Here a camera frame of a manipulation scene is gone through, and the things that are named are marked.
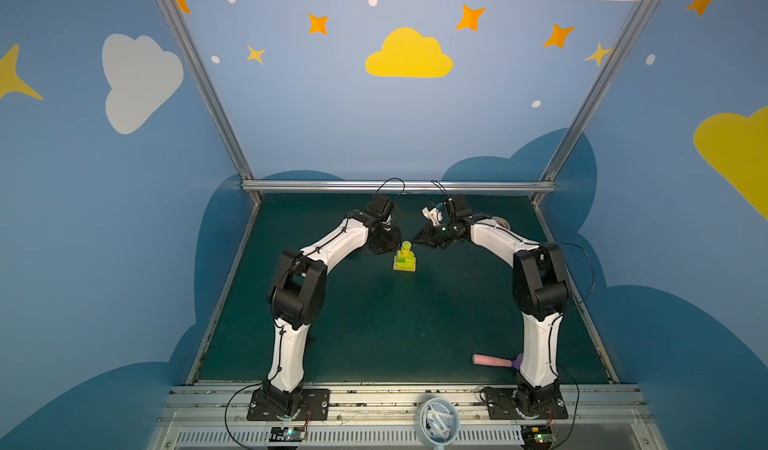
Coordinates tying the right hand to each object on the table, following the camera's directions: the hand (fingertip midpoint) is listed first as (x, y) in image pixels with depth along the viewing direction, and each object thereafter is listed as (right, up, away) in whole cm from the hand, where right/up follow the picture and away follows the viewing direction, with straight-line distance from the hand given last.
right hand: (414, 238), depth 95 cm
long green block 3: (-1, -9, +3) cm, 10 cm away
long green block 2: (-4, -9, +3) cm, 11 cm away
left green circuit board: (-33, -46, -25) cm, 62 cm away
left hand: (-4, -2, -1) cm, 5 cm away
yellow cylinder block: (-3, -5, +2) cm, 6 cm away
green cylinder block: (-2, -2, 0) cm, 3 cm away
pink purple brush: (+19, -33, -15) cm, 41 cm away
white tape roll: (+35, +6, +17) cm, 39 cm away
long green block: (-4, -8, +3) cm, 9 cm away
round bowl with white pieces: (+4, -44, -24) cm, 50 cm away
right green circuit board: (+28, -47, -24) cm, 60 cm away
